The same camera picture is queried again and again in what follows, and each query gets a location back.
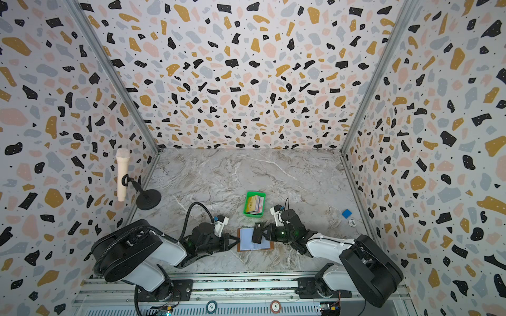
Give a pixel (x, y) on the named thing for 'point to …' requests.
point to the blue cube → (346, 213)
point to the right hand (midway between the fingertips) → (263, 232)
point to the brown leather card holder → (246, 243)
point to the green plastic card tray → (249, 193)
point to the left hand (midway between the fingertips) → (245, 242)
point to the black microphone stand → (147, 199)
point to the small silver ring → (352, 223)
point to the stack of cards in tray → (254, 205)
